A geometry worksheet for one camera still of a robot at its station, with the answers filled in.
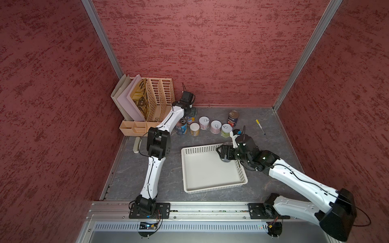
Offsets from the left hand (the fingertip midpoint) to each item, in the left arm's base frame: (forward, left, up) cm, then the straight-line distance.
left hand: (189, 113), depth 102 cm
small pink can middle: (-7, -19, -6) cm, 21 cm away
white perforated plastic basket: (-36, -10, -11) cm, 39 cm away
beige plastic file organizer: (+13, +21, +7) cm, 25 cm away
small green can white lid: (-10, -25, -5) cm, 28 cm away
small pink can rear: (-4, -11, -5) cm, 13 cm away
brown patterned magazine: (+5, +32, +11) cm, 35 cm away
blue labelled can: (-11, +5, -2) cm, 12 cm away
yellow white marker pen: (+2, -52, -11) cm, 53 cm away
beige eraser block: (-22, +32, -6) cm, 39 cm away
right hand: (-32, -20, +5) cm, 38 cm away
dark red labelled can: (-2, -31, -3) cm, 31 cm away
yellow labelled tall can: (-3, -1, -4) cm, 5 cm away
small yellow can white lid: (-9, -4, -5) cm, 11 cm away
